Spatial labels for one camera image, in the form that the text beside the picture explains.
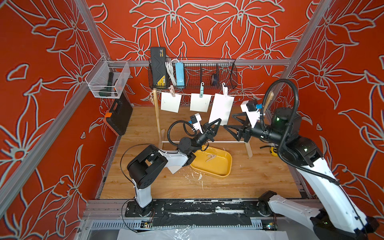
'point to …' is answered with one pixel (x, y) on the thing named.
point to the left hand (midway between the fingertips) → (221, 120)
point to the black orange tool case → (118, 115)
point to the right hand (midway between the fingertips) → (227, 120)
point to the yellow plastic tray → (213, 161)
